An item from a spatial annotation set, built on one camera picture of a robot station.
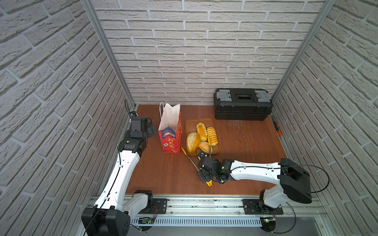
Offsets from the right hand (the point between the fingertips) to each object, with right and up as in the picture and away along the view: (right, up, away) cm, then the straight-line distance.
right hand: (207, 170), depth 83 cm
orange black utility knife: (+56, +24, +27) cm, 66 cm away
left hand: (-34, +27, -6) cm, 44 cm away
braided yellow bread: (-2, +21, +17) cm, 27 cm away
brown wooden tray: (-10, +24, +22) cm, 34 cm away
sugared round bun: (-1, +12, +7) cm, 14 cm away
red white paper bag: (-20, +25, -9) cm, 33 cm away
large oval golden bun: (-8, +16, +7) cm, 19 cm away
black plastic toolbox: (+25, +40, +14) cm, 49 cm away
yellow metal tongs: (0, -6, -4) cm, 7 cm away
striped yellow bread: (+5, +16, +13) cm, 22 cm away
